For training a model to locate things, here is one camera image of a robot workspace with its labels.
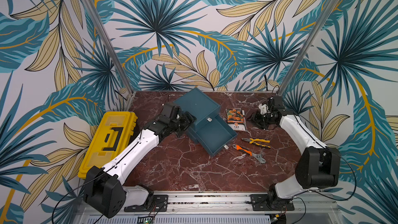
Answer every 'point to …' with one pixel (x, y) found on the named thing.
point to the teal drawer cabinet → (202, 107)
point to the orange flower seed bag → (236, 119)
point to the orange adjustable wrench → (259, 156)
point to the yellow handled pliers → (252, 141)
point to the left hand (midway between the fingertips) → (193, 124)
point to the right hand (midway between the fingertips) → (249, 120)
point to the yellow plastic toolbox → (113, 134)
